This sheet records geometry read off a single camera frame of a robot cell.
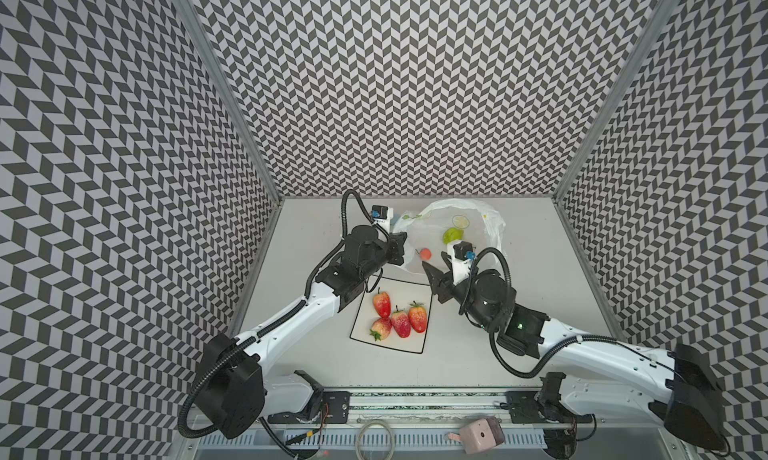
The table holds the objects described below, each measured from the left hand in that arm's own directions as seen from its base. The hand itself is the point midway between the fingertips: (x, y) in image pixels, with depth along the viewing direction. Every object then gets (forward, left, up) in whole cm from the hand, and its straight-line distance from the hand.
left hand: (407, 236), depth 78 cm
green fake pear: (+13, -16, -17) cm, 27 cm away
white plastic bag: (+22, -13, -22) cm, 33 cm away
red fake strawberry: (-11, +7, -19) cm, 23 cm away
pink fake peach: (+8, -6, -21) cm, 24 cm away
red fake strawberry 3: (-14, -3, -20) cm, 24 cm away
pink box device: (-42, -15, -16) cm, 47 cm away
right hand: (-10, -6, 0) cm, 11 cm away
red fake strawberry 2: (-16, +2, -19) cm, 25 cm away
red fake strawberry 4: (-18, +7, -19) cm, 27 cm away
